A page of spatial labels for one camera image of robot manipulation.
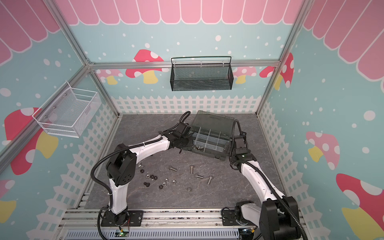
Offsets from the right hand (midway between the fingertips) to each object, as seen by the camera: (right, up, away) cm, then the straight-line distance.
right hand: (233, 147), depth 87 cm
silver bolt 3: (-36, -14, +4) cm, 38 cm away
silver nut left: (-50, -17, +1) cm, 53 cm away
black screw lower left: (-50, -21, -2) cm, 54 cm away
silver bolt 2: (-25, -14, +4) cm, 29 cm away
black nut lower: (-42, -22, -2) cm, 48 cm away
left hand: (-24, +1, +7) cm, 25 cm away
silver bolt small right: (-20, -17, +1) cm, 26 cm away
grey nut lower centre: (-26, -23, -4) cm, 35 cm away
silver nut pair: (-39, -19, 0) cm, 44 cm away
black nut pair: (-48, -17, +1) cm, 51 cm away
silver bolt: (-14, -18, 0) cm, 23 cm away
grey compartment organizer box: (-11, +6, +19) cm, 22 cm away
